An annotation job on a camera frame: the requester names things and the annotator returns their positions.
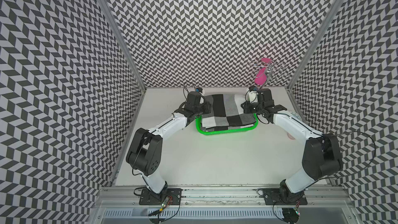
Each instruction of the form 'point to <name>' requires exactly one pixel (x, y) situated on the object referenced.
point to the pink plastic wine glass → (261, 74)
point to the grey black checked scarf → (226, 112)
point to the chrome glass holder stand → (267, 69)
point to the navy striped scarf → (219, 124)
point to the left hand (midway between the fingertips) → (210, 105)
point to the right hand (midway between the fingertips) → (243, 106)
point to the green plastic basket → (198, 121)
